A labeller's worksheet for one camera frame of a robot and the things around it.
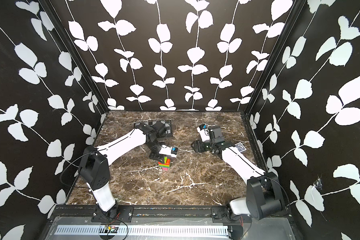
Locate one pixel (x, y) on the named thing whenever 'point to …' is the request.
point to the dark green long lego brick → (165, 167)
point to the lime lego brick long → (163, 165)
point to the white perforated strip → (176, 230)
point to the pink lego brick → (164, 168)
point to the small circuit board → (108, 230)
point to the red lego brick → (167, 163)
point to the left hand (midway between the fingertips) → (164, 154)
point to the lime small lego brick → (165, 159)
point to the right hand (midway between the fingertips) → (195, 141)
